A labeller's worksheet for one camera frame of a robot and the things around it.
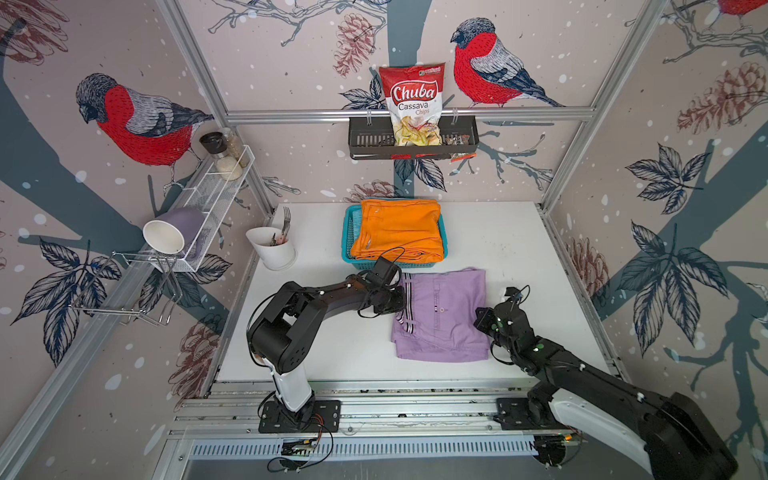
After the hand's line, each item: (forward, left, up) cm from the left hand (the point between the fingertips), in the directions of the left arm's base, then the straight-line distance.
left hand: (412, 300), depth 91 cm
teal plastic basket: (+27, +21, +6) cm, 35 cm away
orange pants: (+22, +4, +9) cm, 24 cm away
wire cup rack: (-13, +58, +32) cm, 68 cm away
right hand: (-3, -18, +2) cm, 19 cm away
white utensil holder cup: (+16, +46, +7) cm, 49 cm away
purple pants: (-7, -7, -2) cm, 10 cm away
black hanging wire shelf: (+42, +13, +30) cm, 54 cm away
